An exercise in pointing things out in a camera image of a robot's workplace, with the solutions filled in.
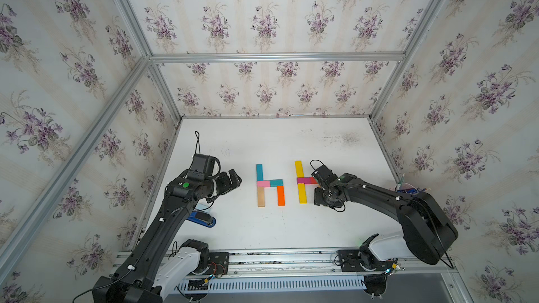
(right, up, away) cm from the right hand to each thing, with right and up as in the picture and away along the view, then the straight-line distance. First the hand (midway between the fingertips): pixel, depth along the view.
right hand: (324, 201), depth 88 cm
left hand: (-36, +9, -12) cm, 39 cm away
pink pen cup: (+32, +7, -5) cm, 33 cm away
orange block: (-19, +1, 0) cm, 19 cm away
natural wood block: (-27, +1, +2) cm, 27 cm away
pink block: (-26, +6, +6) cm, 28 cm away
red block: (-8, +12, -14) cm, 20 cm away
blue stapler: (-50, -4, -7) cm, 51 cm away
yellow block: (-9, +12, +10) cm, 18 cm away
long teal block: (-28, +11, +8) cm, 31 cm away
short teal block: (-21, +6, +5) cm, 23 cm away
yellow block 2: (-9, +1, +1) cm, 9 cm away
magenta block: (-7, +8, +6) cm, 12 cm away
